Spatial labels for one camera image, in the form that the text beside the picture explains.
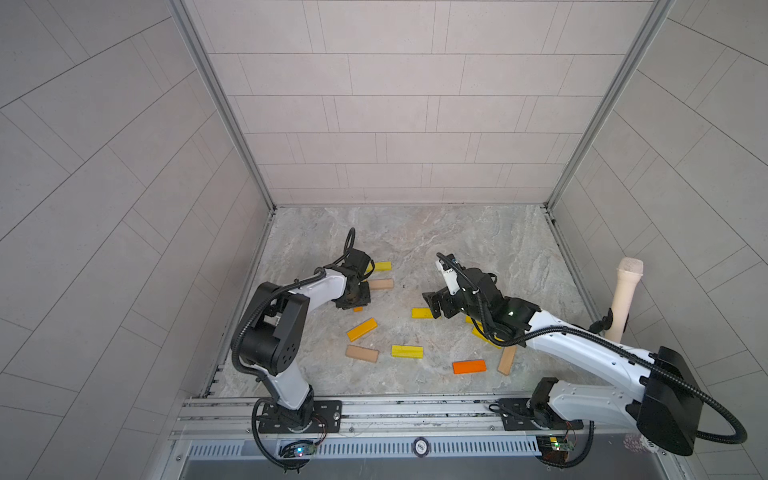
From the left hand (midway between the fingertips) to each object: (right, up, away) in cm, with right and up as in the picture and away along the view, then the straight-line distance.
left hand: (366, 298), depth 95 cm
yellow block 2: (+13, -12, -13) cm, 22 cm away
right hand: (+20, +6, -15) cm, 26 cm away
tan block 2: (0, -12, -14) cm, 18 cm away
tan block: (+5, +4, 0) cm, 7 cm away
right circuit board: (+46, -29, -27) cm, 61 cm away
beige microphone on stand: (+61, +13, -31) cm, 69 cm away
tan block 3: (+40, -14, -14) cm, 45 cm away
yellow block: (+5, +9, +7) cm, 13 cm away
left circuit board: (-12, -27, -29) cm, 41 cm away
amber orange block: (0, -7, -8) cm, 11 cm away
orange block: (-2, -2, -4) cm, 5 cm away
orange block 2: (+29, -15, -16) cm, 37 cm away
